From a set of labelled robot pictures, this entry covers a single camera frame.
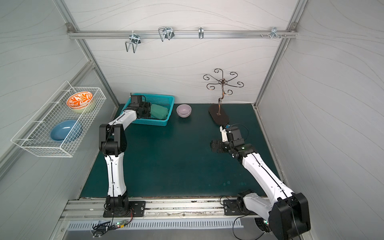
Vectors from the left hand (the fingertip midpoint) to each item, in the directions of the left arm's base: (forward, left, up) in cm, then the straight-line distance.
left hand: (154, 104), depth 106 cm
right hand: (-32, -44, +3) cm, 55 cm away
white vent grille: (-70, +11, -14) cm, 72 cm away
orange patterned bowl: (-22, +27, +25) cm, 43 cm away
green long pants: (-7, -5, 0) cm, 9 cm away
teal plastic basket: (+9, -6, -4) cm, 11 cm away
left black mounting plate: (-64, -3, -11) cm, 64 cm away
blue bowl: (-39, +27, +21) cm, 52 cm away
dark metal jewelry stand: (0, -48, -8) cm, 49 cm away
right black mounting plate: (-62, -50, -10) cm, 80 cm away
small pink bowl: (+1, -21, -7) cm, 22 cm away
